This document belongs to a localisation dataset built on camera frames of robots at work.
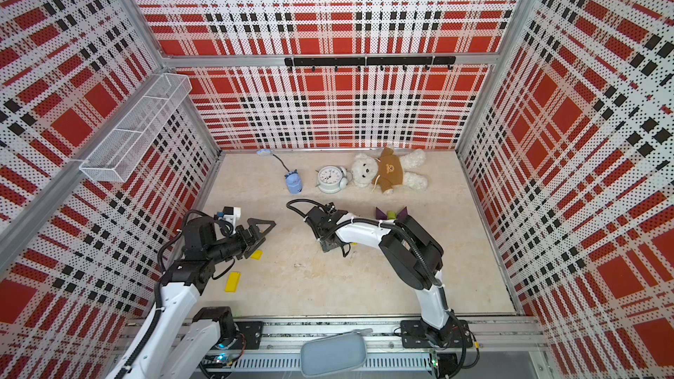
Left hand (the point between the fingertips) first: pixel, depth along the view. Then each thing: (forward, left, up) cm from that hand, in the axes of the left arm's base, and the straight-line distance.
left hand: (274, 230), depth 77 cm
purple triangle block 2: (+15, -43, -16) cm, 48 cm away
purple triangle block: (+15, -34, -16) cm, 40 cm away
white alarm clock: (+30, -15, -13) cm, 36 cm away
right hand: (+5, -21, -15) cm, 26 cm away
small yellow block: (-5, +6, -5) cm, 9 cm away
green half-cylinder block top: (+15, -38, -16) cm, 44 cm away
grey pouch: (-29, -19, -14) cm, 38 cm away
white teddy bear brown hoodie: (+32, -39, -10) cm, 51 cm away
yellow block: (-10, +15, -15) cm, 23 cm away
